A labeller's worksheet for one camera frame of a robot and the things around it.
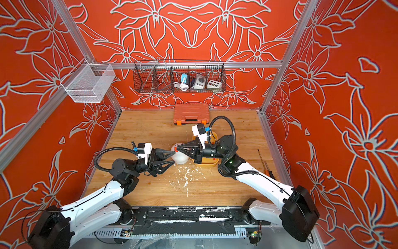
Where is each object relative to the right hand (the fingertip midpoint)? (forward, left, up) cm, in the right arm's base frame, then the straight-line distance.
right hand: (176, 152), depth 58 cm
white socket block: (+52, -17, -5) cm, 54 cm away
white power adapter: (+49, -8, -2) cm, 50 cm away
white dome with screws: (+11, +3, -25) cm, 28 cm away
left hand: (-1, +1, -3) cm, 3 cm away
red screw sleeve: (+1, 0, 0) cm, 1 cm away
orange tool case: (+48, +1, -28) cm, 55 cm away
